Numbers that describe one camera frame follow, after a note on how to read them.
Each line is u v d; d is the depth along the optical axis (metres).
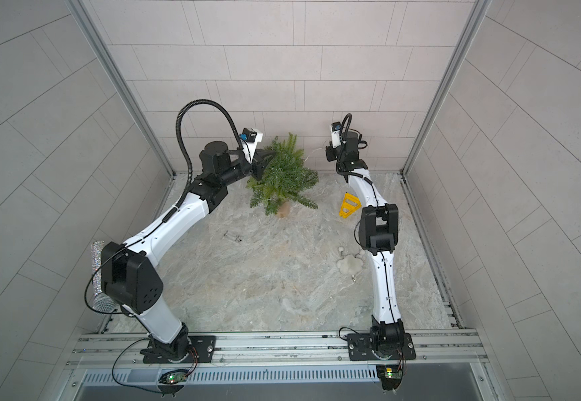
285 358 0.71
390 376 0.68
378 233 0.63
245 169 0.66
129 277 0.43
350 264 0.85
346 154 0.80
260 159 0.68
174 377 0.65
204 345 0.71
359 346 0.71
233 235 0.95
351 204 1.05
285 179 0.80
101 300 0.58
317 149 1.02
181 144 0.53
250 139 0.63
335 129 0.87
